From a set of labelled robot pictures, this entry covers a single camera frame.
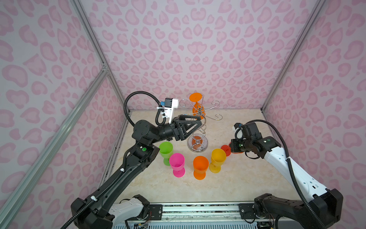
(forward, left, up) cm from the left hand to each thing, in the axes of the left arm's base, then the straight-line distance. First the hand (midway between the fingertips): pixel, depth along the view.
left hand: (200, 122), depth 49 cm
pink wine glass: (+3, +11, -37) cm, 39 cm away
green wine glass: (+7, +16, -33) cm, 38 cm away
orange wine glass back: (+22, -1, -16) cm, 27 cm away
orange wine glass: (+1, -2, -37) cm, 38 cm away
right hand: (+9, -19, -31) cm, 37 cm away
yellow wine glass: (+5, -13, -40) cm, 42 cm away
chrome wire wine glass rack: (+21, -2, -47) cm, 51 cm away
